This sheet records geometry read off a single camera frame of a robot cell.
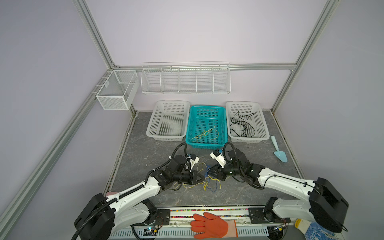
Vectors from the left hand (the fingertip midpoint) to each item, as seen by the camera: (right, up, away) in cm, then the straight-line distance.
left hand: (203, 181), depth 75 cm
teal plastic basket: (+4, +27, +37) cm, 46 cm away
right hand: (+3, +4, +3) cm, 6 cm away
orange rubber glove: (+3, -21, -3) cm, 21 cm away
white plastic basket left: (-26, +32, +41) cm, 58 cm away
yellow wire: (+1, -1, +1) cm, 2 cm away
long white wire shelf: (-9, +60, +24) cm, 66 cm away
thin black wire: (+29, +28, +36) cm, 54 cm away
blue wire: (+3, -1, +4) cm, 5 cm away
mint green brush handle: (+51, +9, +22) cm, 56 cm away
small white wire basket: (-57, +52, +25) cm, 81 cm away
